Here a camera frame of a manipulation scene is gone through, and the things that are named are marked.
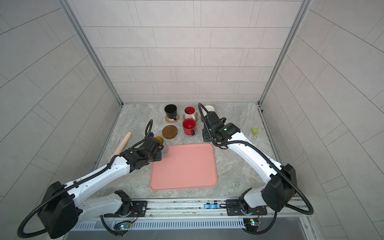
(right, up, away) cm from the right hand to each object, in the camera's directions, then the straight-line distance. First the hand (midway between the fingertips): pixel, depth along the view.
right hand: (206, 134), depth 79 cm
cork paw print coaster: (-6, +8, +24) cm, 26 cm away
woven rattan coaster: (-23, +7, +25) cm, 34 cm away
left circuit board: (-36, -38, -15) cm, 54 cm away
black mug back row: (-23, +13, +20) cm, 33 cm away
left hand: (-24, -10, +4) cm, 26 cm away
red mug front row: (-10, +3, +19) cm, 22 cm away
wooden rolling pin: (-51, -8, +11) cm, 53 cm away
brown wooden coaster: (-24, -1, +20) cm, 31 cm away
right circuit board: (+20, -39, -11) cm, 46 cm away
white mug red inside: (-11, +12, +25) cm, 30 cm away
